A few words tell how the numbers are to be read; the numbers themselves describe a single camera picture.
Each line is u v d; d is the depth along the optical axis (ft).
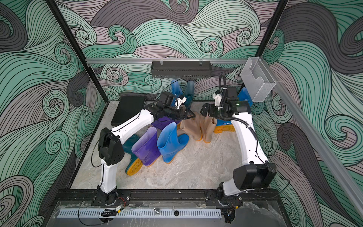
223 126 3.09
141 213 2.29
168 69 3.50
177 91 3.13
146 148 2.33
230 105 1.67
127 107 3.73
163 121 2.39
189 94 3.31
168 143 2.13
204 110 2.24
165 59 3.11
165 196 2.45
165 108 2.23
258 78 2.57
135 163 2.57
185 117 2.33
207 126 2.63
